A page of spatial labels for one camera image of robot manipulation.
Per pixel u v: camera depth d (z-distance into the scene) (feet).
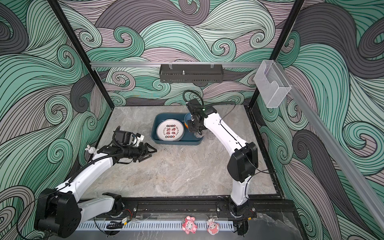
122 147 2.04
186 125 3.31
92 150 2.86
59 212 1.27
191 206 2.44
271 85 2.57
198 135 2.87
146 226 2.29
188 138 3.21
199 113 1.92
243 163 1.50
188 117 3.30
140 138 2.60
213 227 2.16
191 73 3.11
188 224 2.16
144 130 3.30
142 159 2.41
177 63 3.03
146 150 2.37
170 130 3.39
